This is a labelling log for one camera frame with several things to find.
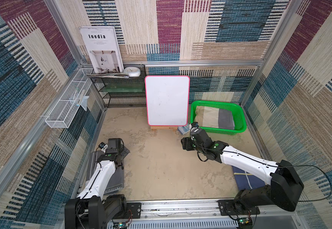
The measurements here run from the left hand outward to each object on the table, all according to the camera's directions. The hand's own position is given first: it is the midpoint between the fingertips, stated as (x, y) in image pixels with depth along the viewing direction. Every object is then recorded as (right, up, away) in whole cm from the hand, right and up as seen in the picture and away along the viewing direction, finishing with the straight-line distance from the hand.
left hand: (120, 153), depth 87 cm
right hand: (+39, +9, -3) cm, 40 cm away
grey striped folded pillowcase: (-1, -14, -5) cm, 15 cm away
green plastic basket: (+81, +25, +20) cm, 87 cm away
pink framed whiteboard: (+29, +33, +7) cm, 44 cm away
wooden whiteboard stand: (+19, +14, +19) cm, 30 cm away
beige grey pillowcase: (+62, +22, +18) cm, 69 cm away
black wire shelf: (-2, +39, +12) cm, 41 cm away
